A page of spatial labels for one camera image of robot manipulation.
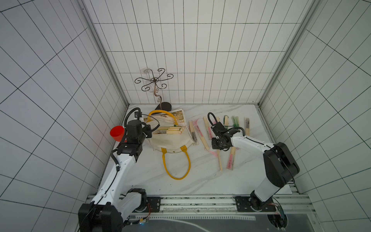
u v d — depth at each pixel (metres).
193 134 1.00
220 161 0.83
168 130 0.99
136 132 0.59
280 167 0.46
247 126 1.04
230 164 0.86
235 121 1.07
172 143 0.95
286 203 0.75
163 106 1.17
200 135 1.00
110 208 0.39
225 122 1.07
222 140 0.66
